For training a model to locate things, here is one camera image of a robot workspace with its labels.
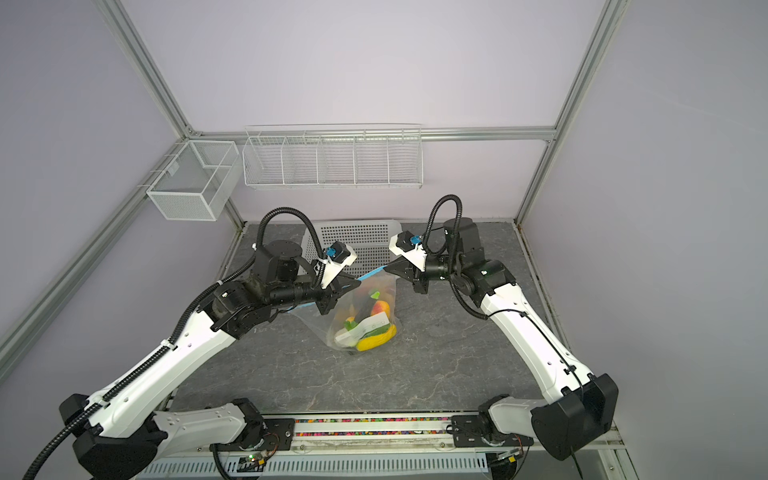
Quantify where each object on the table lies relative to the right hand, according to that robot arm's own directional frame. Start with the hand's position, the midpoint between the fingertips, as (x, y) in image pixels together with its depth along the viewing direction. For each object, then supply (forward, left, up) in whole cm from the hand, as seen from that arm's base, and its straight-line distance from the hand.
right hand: (389, 266), depth 69 cm
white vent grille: (-35, -17, -32) cm, 51 cm away
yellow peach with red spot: (-1, +4, -18) cm, 18 cm away
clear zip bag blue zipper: (-7, +7, -12) cm, 16 cm away
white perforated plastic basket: (+33, +9, -28) cm, 44 cm away
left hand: (-5, +8, +1) cm, 9 cm away
